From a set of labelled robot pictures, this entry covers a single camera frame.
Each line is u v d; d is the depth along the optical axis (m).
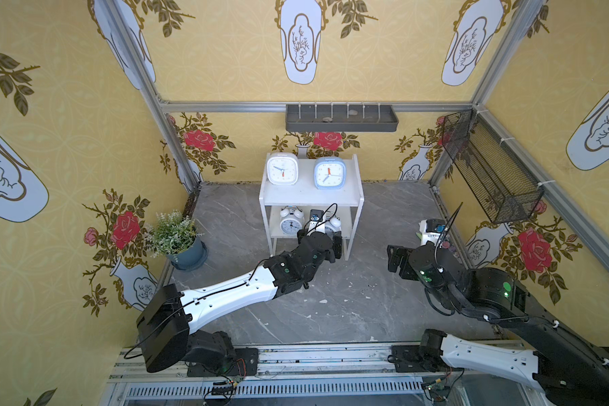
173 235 0.81
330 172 0.71
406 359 0.74
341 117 0.92
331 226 0.73
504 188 0.83
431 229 0.54
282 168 0.72
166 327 0.40
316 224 0.64
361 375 0.72
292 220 0.79
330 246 0.56
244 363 0.73
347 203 0.72
